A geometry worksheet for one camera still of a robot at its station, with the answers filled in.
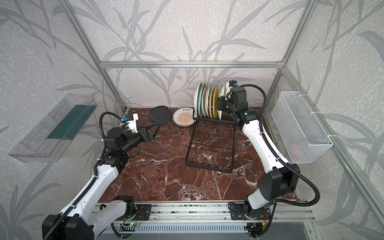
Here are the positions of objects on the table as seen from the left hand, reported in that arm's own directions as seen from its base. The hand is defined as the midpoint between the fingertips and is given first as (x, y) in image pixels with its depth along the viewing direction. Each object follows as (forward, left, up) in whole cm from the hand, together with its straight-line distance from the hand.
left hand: (157, 122), depth 73 cm
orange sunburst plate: (+29, -8, -30) cm, 43 cm away
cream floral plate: (+10, -25, +5) cm, 27 cm away
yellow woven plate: (+10, -29, +4) cm, 31 cm away
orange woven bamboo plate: (+11, -27, +4) cm, 30 cm away
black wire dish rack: (+5, -29, -29) cm, 41 cm away
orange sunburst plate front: (+12, -23, +3) cm, 26 cm away
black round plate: (+32, +11, -32) cm, 47 cm away
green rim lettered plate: (+10, -19, +5) cm, 22 cm away
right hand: (+15, -31, +6) cm, 35 cm away
